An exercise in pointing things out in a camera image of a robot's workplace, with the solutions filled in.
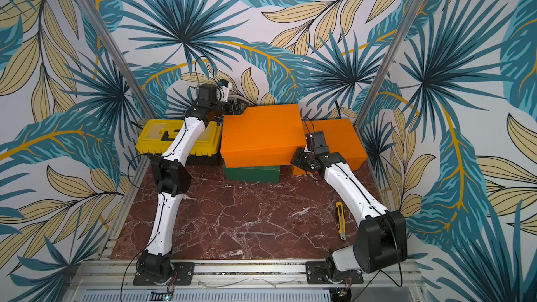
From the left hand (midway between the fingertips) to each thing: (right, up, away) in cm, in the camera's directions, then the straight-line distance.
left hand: (241, 104), depth 95 cm
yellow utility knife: (+42, -50, -9) cm, 66 cm away
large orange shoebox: (+10, -15, -12) cm, 21 cm away
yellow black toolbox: (-37, -14, -2) cm, 40 cm away
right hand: (+23, -24, -10) cm, 34 cm away
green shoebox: (+11, -31, -2) cm, 33 cm away
